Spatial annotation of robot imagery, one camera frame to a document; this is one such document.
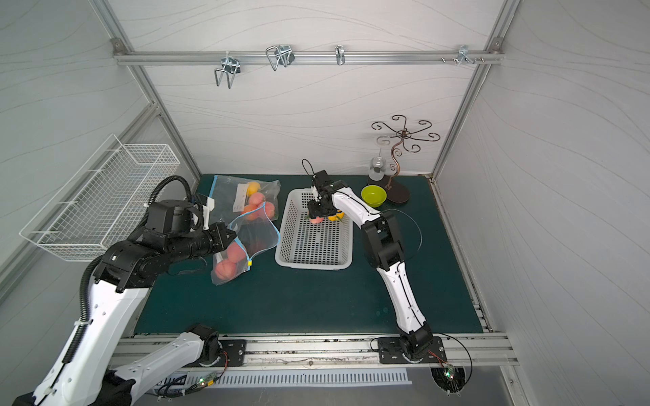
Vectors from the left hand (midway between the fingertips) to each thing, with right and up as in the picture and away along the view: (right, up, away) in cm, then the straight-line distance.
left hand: (236, 234), depth 65 cm
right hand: (+19, +5, +37) cm, 42 cm away
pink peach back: (+19, +1, +31) cm, 37 cm away
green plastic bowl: (+43, +11, +45) cm, 64 cm away
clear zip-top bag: (-17, +11, +41) cm, 45 cm away
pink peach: (-7, +10, +40) cm, 42 cm away
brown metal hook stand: (+55, +13, +49) cm, 74 cm away
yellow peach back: (+27, +2, +36) cm, 46 cm away
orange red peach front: (-9, +4, +39) cm, 40 cm away
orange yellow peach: (-10, +14, +44) cm, 48 cm away
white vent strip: (+17, -42, +6) cm, 45 cm away
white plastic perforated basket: (+14, -9, +32) cm, 36 cm away
